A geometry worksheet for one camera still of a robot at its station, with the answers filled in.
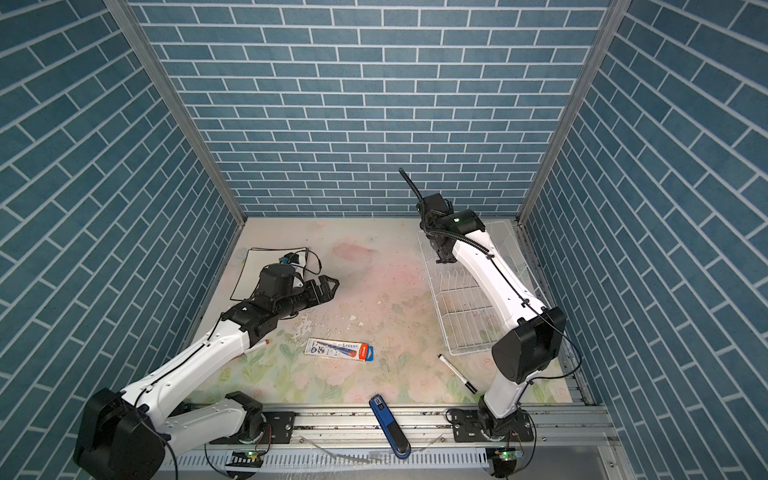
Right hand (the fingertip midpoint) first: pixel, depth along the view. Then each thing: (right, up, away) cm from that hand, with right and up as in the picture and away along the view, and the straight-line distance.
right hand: (460, 240), depth 80 cm
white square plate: (-67, -6, +26) cm, 72 cm away
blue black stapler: (-18, -46, -10) cm, 50 cm away
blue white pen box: (-34, -32, +7) cm, 47 cm away
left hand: (-36, -13, +2) cm, 38 cm away
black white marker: (0, -37, +3) cm, 37 cm away
